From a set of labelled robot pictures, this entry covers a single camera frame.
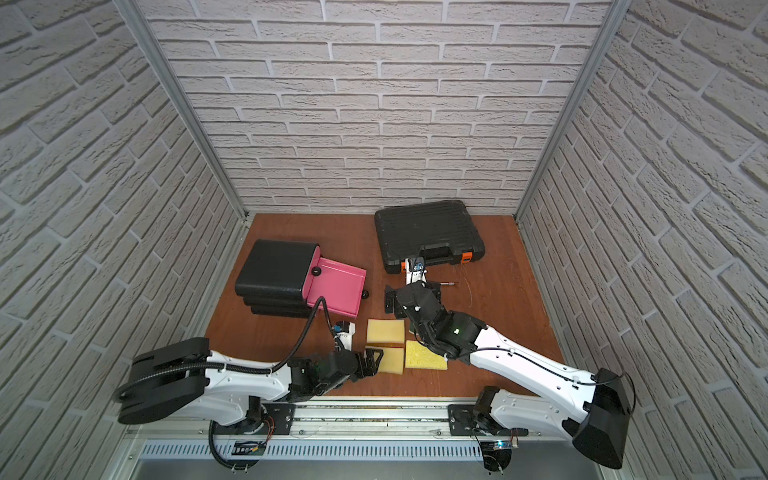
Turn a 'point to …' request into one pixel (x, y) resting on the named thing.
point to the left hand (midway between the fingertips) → (378, 355)
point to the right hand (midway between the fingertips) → (407, 284)
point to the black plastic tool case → (444, 232)
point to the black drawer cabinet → (273, 278)
